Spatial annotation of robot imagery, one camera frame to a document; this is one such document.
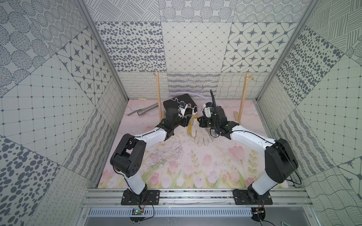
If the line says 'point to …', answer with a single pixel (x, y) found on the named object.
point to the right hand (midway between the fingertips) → (198, 120)
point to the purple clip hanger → (199, 94)
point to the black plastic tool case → (174, 102)
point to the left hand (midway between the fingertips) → (191, 114)
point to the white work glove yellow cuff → (201, 134)
